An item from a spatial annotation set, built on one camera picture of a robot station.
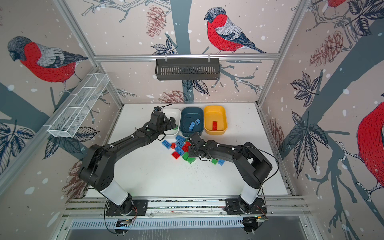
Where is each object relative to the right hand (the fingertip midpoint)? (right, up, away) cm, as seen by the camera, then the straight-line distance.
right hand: (192, 152), depth 92 cm
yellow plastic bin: (+18, +25, +26) cm, 41 cm away
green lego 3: (-10, +16, -6) cm, 19 cm away
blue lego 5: (-8, +1, +1) cm, 8 cm away
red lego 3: (-4, +3, +3) cm, 6 cm away
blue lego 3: (+18, -5, -4) cm, 19 cm away
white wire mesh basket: (-60, +19, -22) cm, 67 cm away
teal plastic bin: (-4, +24, +19) cm, 31 cm away
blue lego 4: (-17, +5, +4) cm, 18 cm away
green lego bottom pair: (-1, -3, -3) cm, 5 cm away
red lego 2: (-10, -1, -2) cm, 10 cm away
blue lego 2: (0, +16, +12) cm, 20 cm away
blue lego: (+4, +19, +15) cm, 25 cm away
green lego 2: (-4, -1, -2) cm, 5 cm away
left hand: (-14, +20, -2) cm, 25 cm away
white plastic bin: (-12, +25, +14) cm, 31 cm away
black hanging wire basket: (-4, +58, +15) cm, 60 cm away
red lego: (+16, +17, +14) cm, 27 cm away
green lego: (+13, -4, -4) cm, 15 cm away
